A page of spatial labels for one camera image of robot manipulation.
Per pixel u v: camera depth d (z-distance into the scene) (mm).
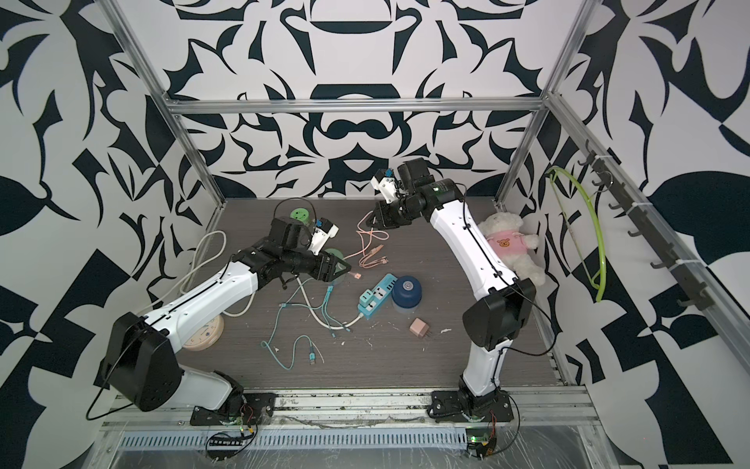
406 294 849
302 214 1083
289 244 651
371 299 884
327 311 910
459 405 742
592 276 708
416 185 602
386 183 712
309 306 909
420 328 851
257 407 743
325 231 723
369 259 993
